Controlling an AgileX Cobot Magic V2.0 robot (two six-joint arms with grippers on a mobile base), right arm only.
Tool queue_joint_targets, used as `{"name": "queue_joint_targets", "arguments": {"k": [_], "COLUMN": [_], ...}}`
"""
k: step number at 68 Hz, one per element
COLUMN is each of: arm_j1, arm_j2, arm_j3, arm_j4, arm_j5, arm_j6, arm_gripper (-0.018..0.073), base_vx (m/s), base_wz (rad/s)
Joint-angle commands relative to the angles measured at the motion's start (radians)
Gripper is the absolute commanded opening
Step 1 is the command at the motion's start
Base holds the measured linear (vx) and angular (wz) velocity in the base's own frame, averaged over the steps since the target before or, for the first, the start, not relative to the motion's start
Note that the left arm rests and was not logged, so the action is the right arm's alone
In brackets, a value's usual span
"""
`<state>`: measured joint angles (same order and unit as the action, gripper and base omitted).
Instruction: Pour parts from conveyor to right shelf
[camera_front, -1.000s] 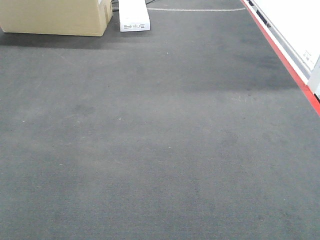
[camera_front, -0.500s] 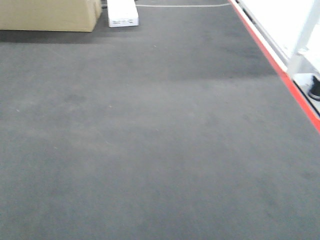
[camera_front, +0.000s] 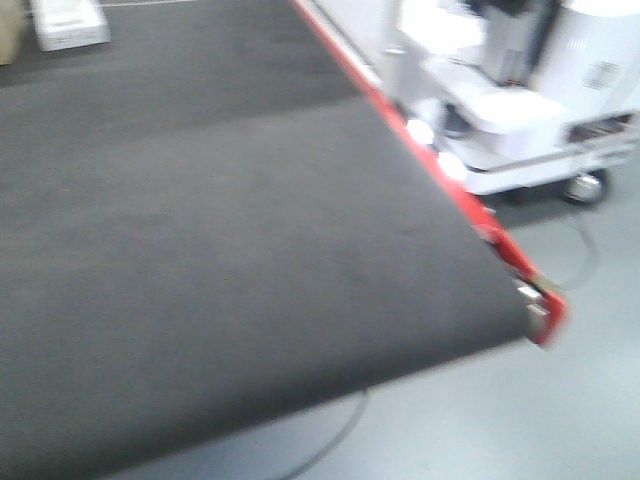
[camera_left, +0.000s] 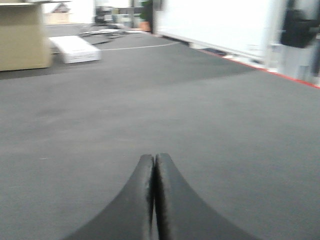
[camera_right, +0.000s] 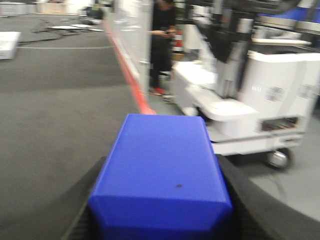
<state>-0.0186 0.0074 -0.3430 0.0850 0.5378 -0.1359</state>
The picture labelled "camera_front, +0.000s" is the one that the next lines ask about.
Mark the conveyor with dark grey belt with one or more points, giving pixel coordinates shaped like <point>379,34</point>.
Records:
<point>200,225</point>

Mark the white wheeled machine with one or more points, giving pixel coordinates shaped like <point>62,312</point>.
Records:
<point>500,120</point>

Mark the long white flat box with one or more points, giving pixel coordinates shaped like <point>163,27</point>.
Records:
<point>70,25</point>

